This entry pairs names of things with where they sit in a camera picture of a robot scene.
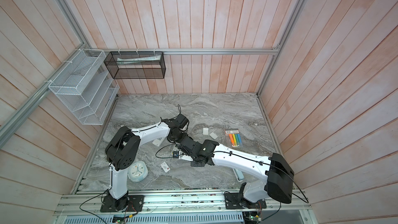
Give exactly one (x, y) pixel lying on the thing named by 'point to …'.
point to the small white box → (165, 167)
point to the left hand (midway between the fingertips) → (181, 142)
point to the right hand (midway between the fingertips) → (195, 151)
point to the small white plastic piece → (213, 135)
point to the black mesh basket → (136, 65)
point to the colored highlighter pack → (235, 136)
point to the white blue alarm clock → (138, 171)
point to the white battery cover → (205, 131)
